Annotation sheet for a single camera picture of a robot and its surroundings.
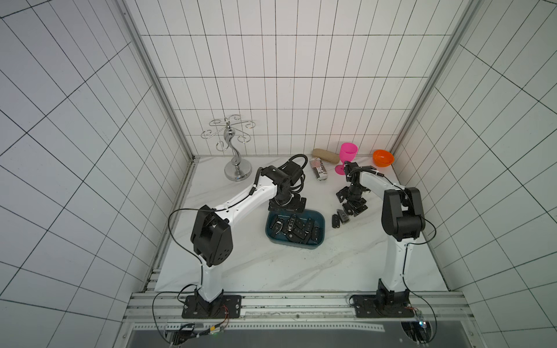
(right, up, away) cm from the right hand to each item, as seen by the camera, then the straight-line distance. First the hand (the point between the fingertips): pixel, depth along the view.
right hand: (346, 201), depth 100 cm
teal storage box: (-24, -10, -10) cm, 28 cm away
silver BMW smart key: (-3, -6, -5) cm, 9 cm away
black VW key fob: (-7, -8, -7) cm, 13 cm away
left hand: (-29, -2, -19) cm, 34 cm away
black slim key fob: (-27, -8, -10) cm, 30 cm away
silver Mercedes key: (-33, -9, -11) cm, 36 cm away
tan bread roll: (-6, +24, +18) cm, 30 cm away
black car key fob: (-16, -12, -11) cm, 23 cm away
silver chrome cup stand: (-54, +16, +11) cm, 57 cm away
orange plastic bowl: (+24, +22, +14) cm, 35 cm away
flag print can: (-11, +16, +10) cm, 22 cm away
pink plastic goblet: (+2, +24, +2) cm, 24 cm away
